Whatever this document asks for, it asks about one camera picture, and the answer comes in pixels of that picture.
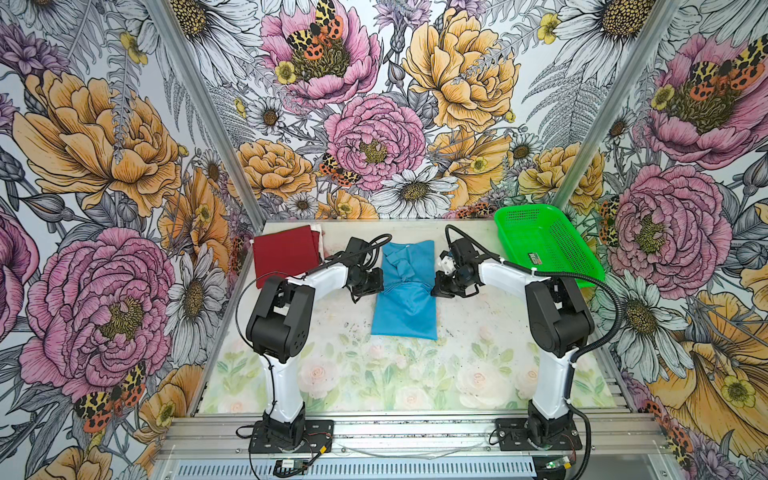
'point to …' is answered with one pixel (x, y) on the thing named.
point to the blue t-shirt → (406, 306)
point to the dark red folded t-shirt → (286, 254)
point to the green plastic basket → (542, 236)
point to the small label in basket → (535, 259)
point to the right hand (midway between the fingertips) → (434, 298)
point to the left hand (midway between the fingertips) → (382, 293)
